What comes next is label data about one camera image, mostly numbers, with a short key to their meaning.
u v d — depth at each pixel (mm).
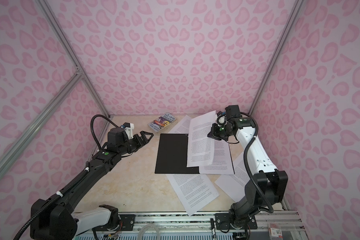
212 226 718
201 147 803
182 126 1139
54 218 390
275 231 691
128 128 737
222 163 934
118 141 607
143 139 705
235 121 562
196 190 839
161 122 1134
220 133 695
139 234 714
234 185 867
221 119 728
